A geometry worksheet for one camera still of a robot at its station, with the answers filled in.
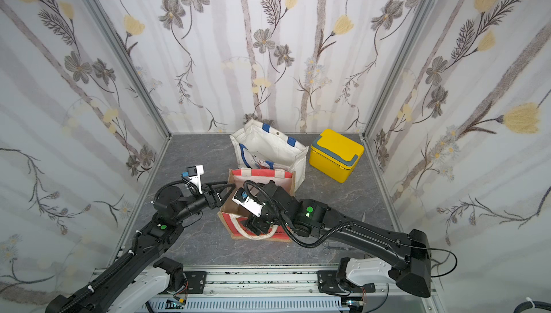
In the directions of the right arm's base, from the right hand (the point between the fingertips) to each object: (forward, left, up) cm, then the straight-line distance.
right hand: (248, 211), depth 66 cm
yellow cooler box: (+31, -33, -11) cm, 47 cm away
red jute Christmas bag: (-1, +5, -1) cm, 5 cm away
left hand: (+9, +7, 0) cm, 11 cm away
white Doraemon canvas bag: (+42, +2, -21) cm, 47 cm away
